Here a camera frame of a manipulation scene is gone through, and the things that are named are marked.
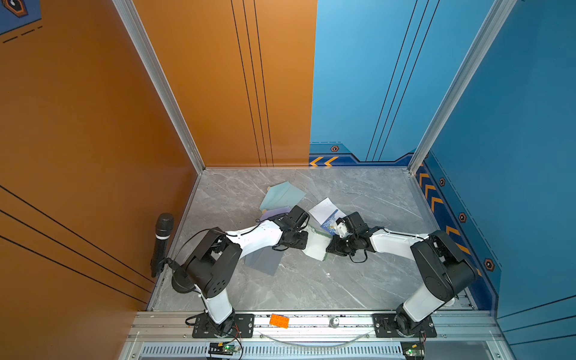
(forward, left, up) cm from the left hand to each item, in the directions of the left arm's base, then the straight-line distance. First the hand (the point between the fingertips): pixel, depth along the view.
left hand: (304, 239), depth 91 cm
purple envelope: (+12, +15, 0) cm, 19 cm away
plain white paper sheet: (+16, -10, -3) cm, 19 cm away
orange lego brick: (-29, +9, -2) cm, 30 cm away
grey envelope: (-8, +15, -2) cm, 17 cm away
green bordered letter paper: (-1, -5, -2) cm, 6 cm away
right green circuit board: (-36, -35, -5) cm, 50 cm away
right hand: (-3, -9, -3) cm, 10 cm away
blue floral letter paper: (+8, -11, -2) cm, 14 cm away
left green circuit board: (-36, +26, -4) cm, 45 cm away
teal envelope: (+24, +12, -2) cm, 27 cm away
